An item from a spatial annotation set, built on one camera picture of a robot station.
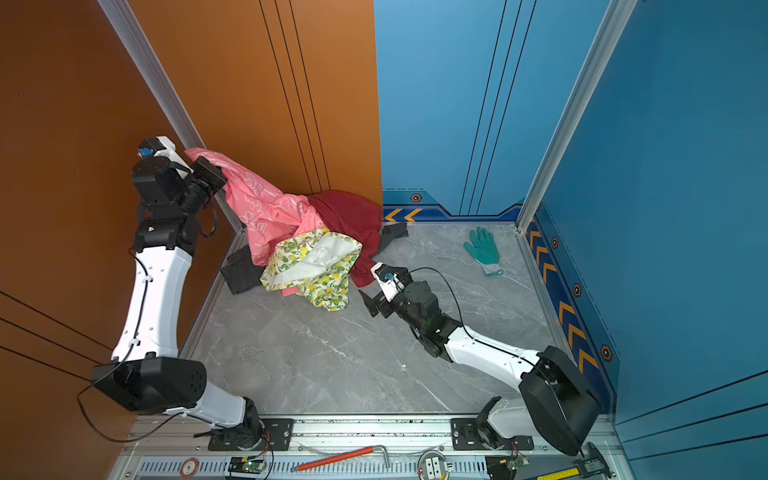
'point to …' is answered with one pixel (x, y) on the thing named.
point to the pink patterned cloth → (265, 216)
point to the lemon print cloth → (327, 284)
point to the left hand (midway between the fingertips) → (219, 153)
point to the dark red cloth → (357, 217)
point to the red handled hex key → (341, 457)
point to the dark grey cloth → (241, 275)
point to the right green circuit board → (518, 461)
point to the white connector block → (433, 467)
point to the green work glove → (485, 251)
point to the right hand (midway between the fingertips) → (373, 279)
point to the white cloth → (327, 252)
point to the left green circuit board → (248, 464)
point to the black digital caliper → (592, 466)
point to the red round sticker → (189, 468)
